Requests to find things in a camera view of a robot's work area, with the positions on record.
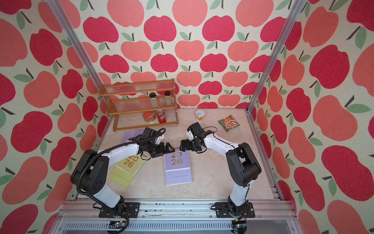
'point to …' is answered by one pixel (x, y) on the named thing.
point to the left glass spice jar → (152, 96)
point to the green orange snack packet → (229, 123)
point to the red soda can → (161, 116)
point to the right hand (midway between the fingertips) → (186, 150)
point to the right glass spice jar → (167, 93)
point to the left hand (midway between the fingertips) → (170, 154)
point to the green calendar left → (123, 172)
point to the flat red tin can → (148, 115)
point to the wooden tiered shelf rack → (140, 104)
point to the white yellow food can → (200, 115)
